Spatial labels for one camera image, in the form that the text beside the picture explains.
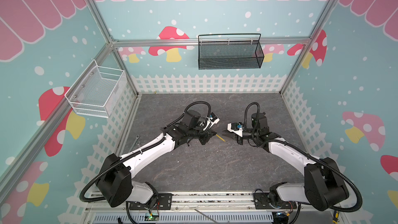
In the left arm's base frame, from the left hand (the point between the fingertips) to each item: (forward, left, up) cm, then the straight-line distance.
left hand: (213, 135), depth 78 cm
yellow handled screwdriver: (-31, -56, -15) cm, 66 cm away
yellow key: (+2, -4, -6) cm, 7 cm away
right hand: (+3, -5, -1) cm, 6 cm away
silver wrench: (+7, +47, -17) cm, 51 cm away
